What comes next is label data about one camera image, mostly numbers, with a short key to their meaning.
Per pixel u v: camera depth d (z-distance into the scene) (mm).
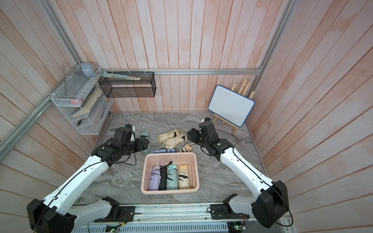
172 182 799
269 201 385
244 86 918
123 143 583
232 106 918
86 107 777
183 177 817
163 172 860
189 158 906
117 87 1071
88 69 825
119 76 903
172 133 1010
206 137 587
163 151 928
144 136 1004
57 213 386
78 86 812
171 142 954
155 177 798
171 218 732
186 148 950
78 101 701
